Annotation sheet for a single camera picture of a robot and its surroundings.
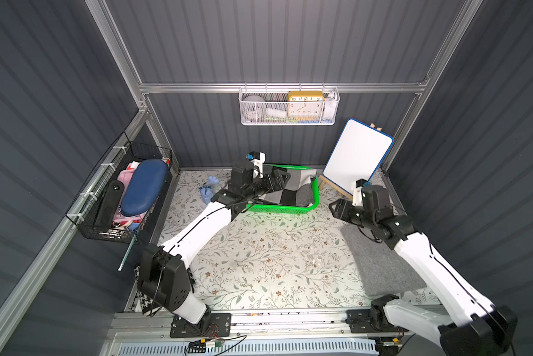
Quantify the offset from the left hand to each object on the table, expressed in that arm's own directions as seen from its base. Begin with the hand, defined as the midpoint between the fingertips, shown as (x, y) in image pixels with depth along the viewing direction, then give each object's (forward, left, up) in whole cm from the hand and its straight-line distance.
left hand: (285, 178), depth 77 cm
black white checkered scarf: (+10, -7, -20) cm, 24 cm away
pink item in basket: (-17, +50, 0) cm, 53 cm away
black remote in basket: (-16, +52, +4) cm, 54 cm away
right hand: (-7, -20, -6) cm, 22 cm away
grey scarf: (-23, -36, -26) cm, 51 cm away
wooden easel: (+18, -21, -22) cm, 35 cm away
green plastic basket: (+3, +4, -23) cm, 24 cm away
